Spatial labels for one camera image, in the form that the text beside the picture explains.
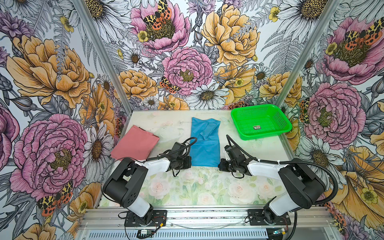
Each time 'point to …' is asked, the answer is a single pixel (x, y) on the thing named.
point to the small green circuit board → (281, 231)
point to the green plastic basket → (260, 121)
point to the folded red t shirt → (136, 143)
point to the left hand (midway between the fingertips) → (190, 167)
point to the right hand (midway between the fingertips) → (219, 170)
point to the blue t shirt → (204, 146)
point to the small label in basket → (256, 127)
